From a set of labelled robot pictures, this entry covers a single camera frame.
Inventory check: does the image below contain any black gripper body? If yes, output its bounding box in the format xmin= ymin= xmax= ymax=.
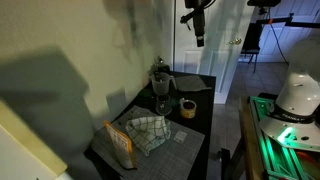
xmin=180 ymin=0 xmax=217 ymax=36

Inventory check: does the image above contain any white panel door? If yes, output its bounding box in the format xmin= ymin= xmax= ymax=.
xmin=172 ymin=0 xmax=256 ymax=105

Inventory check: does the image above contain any brass door knob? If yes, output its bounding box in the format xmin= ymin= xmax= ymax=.
xmin=228 ymin=37 xmax=243 ymax=46

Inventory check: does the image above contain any grey quilted pot holder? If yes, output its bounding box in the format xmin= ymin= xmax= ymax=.
xmin=174 ymin=74 xmax=213 ymax=93

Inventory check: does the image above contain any dark utensil holder with utensils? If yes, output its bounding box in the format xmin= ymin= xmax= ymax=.
xmin=152 ymin=56 xmax=171 ymax=76

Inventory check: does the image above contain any black folding chair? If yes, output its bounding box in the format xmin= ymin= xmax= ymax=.
xmin=240 ymin=21 xmax=264 ymax=74

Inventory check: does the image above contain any black side table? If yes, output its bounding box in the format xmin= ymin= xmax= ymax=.
xmin=83 ymin=70 xmax=217 ymax=180

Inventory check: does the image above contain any small clear glass bowl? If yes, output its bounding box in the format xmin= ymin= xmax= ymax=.
xmin=155 ymin=94 xmax=173 ymax=116

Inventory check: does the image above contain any small clear plastic packet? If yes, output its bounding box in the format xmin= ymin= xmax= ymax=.
xmin=173 ymin=130 xmax=189 ymax=144

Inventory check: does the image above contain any white checkered kitchen towel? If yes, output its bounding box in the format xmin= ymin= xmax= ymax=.
xmin=125 ymin=115 xmax=172 ymax=157

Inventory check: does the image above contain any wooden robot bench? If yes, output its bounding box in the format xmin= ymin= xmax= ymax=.
xmin=225 ymin=95 xmax=268 ymax=180

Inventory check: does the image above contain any grey woven placemat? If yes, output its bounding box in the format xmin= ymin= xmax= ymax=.
xmin=90 ymin=105 xmax=206 ymax=180

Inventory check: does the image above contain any orange food package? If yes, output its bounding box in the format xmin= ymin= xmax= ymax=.
xmin=103 ymin=120 xmax=138 ymax=170

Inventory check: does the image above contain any white kitchen stove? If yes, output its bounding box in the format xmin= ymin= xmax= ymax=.
xmin=0 ymin=99 xmax=73 ymax=180

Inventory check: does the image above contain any black hanging cable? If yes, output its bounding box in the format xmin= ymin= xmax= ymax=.
xmin=268 ymin=22 xmax=290 ymax=66

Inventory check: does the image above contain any black camera stand bar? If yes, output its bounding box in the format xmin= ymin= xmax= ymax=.
xmin=246 ymin=0 xmax=320 ymax=30

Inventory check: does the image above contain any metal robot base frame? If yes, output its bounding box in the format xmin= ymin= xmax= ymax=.
xmin=249 ymin=95 xmax=320 ymax=180

